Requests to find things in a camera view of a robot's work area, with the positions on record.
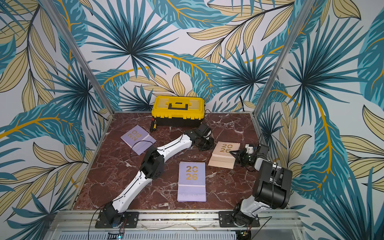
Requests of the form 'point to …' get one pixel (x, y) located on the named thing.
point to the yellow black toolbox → (178, 111)
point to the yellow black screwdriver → (155, 125)
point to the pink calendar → (221, 156)
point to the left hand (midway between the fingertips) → (216, 149)
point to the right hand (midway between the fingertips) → (231, 152)
